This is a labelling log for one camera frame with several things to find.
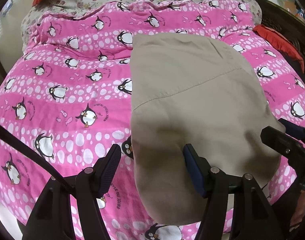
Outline beige garment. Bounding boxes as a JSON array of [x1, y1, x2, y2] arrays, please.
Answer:
[[130, 33, 285, 225]]

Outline pink penguin print blanket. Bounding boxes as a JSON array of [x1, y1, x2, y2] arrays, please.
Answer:
[[0, 0, 305, 239]]

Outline red pillow right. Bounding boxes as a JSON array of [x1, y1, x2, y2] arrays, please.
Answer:
[[253, 24, 305, 73]]

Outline dark wooden headboard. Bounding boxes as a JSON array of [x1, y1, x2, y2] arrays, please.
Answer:
[[256, 0, 305, 73]]

